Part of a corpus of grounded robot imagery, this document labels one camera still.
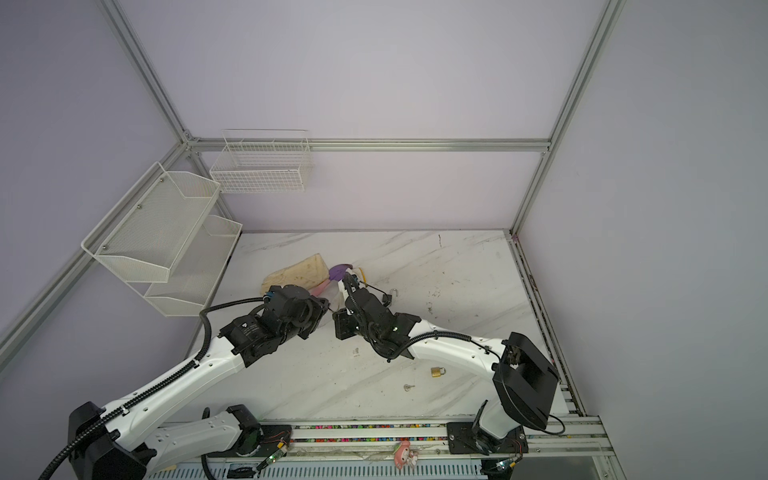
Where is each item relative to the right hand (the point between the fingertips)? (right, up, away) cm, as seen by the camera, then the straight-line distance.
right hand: (331, 314), depth 77 cm
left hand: (-1, +2, 0) cm, 2 cm away
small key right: (+20, -22, +5) cm, 30 cm away
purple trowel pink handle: (-4, +9, +28) cm, 30 cm away
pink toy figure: (+19, -32, -8) cm, 38 cm away
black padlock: (+5, -1, -8) cm, 10 cm away
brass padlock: (+29, -18, +8) cm, 35 cm away
